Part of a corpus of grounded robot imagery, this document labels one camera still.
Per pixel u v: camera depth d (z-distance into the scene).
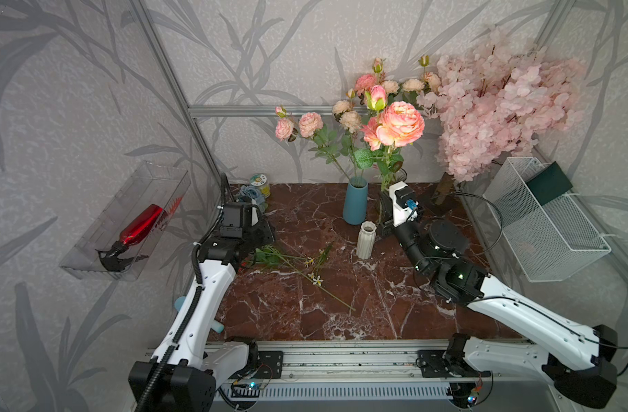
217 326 0.79
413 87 0.83
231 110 0.91
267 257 0.96
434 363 0.74
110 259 0.58
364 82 0.79
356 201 0.97
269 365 0.73
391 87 0.83
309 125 0.72
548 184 0.71
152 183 0.79
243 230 0.56
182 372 0.37
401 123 0.37
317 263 0.93
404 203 0.47
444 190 1.07
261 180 1.12
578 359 0.39
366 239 0.87
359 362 0.75
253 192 1.01
